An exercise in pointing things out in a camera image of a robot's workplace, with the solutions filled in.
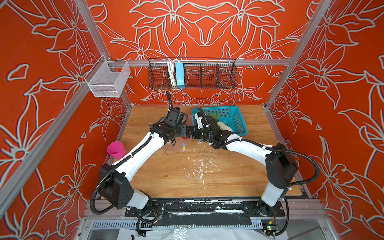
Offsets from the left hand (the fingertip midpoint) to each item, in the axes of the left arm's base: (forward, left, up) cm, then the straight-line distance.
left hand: (182, 127), depth 81 cm
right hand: (-1, -1, -2) cm, 3 cm away
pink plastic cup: (-12, +35, -6) cm, 38 cm away
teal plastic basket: (+26, -33, -18) cm, 46 cm away
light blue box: (+30, +4, +14) cm, 34 cm away
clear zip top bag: (-7, +1, -5) cm, 9 cm away
